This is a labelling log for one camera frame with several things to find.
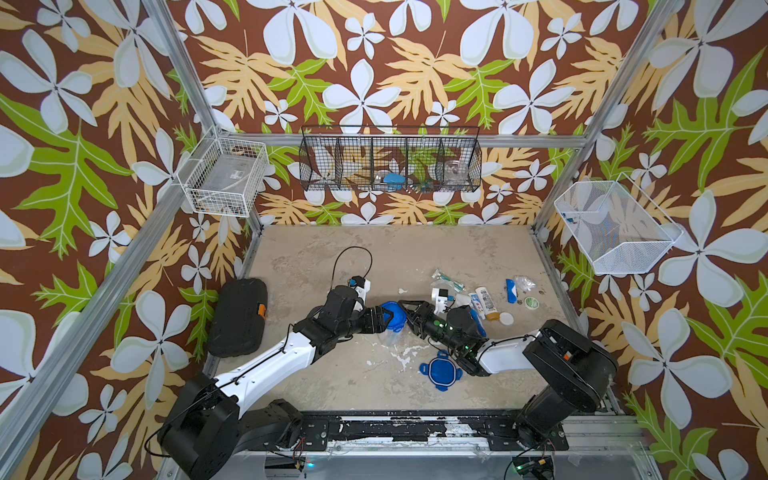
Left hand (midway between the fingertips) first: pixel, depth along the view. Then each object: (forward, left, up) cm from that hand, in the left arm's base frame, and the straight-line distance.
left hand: (385, 312), depth 82 cm
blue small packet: (+15, -44, -13) cm, 48 cm away
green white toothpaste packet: (+20, -19, -11) cm, 30 cm away
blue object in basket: (+38, -3, +15) cm, 41 cm away
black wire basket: (+47, -15, +18) cm, 52 cm away
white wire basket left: (+33, +47, +21) cm, 61 cm away
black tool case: (+2, +45, -8) cm, 45 cm away
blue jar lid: (-2, -4, +1) cm, 4 cm away
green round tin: (+10, -49, -13) cm, 52 cm away
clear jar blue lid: (-4, -2, -6) cm, 8 cm away
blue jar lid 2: (-12, -16, -12) cm, 24 cm away
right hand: (+1, -3, +1) cm, 3 cm away
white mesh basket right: (+18, -65, +15) cm, 70 cm away
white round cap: (+4, -39, -12) cm, 41 cm away
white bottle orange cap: (+8, -34, -11) cm, 37 cm away
